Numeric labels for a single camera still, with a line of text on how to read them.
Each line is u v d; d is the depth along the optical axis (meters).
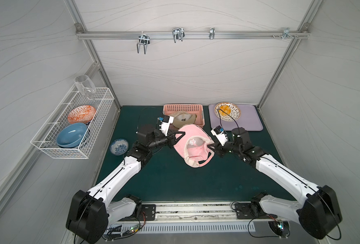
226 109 1.15
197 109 1.15
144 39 0.78
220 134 0.69
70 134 0.62
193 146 0.78
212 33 0.79
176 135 0.69
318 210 0.39
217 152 0.71
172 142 0.65
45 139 0.56
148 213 0.73
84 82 0.64
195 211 0.75
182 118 1.08
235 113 1.15
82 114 0.71
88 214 0.39
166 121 0.65
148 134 0.57
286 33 0.77
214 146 0.73
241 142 0.61
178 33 0.76
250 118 1.12
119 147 0.96
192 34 0.78
